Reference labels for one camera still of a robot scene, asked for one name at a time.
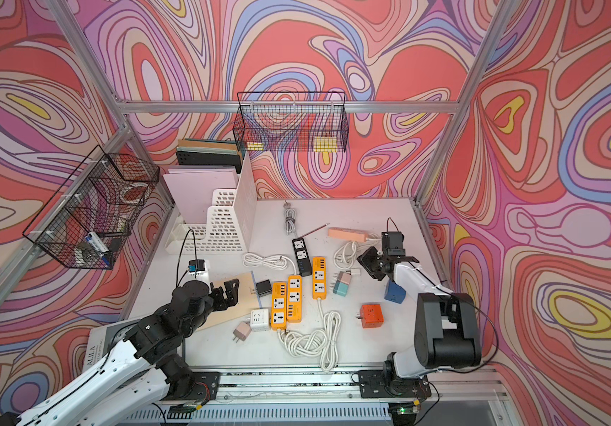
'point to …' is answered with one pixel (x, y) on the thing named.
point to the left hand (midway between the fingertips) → (230, 284)
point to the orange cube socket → (372, 316)
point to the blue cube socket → (393, 292)
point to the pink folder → (192, 187)
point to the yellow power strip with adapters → (294, 299)
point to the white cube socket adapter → (259, 319)
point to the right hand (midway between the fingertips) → (361, 266)
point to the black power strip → (302, 256)
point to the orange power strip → (319, 278)
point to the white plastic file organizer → (231, 220)
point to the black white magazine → (98, 341)
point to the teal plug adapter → (340, 287)
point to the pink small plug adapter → (242, 331)
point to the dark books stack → (209, 152)
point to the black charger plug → (264, 287)
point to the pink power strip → (347, 233)
